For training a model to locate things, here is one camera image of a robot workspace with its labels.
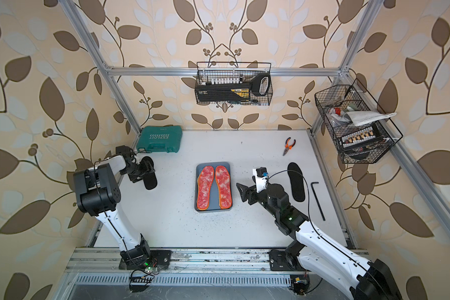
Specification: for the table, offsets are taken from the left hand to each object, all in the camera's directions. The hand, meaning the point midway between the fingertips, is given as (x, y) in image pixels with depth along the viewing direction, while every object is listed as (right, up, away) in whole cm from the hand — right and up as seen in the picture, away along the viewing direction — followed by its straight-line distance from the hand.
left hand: (150, 170), depth 99 cm
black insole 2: (+78, -6, -3) cm, 79 cm away
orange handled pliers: (+78, +13, +12) cm, 80 cm away
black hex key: (+86, -14, -9) cm, 88 cm away
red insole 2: (+40, -8, -6) cm, 41 cm away
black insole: (+1, -4, -3) cm, 5 cm away
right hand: (+50, -2, -22) cm, 54 cm away
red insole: (+30, -4, -3) cm, 31 cm away
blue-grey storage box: (+35, -15, -8) cm, 39 cm away
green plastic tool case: (+1, +17, +12) cm, 21 cm away
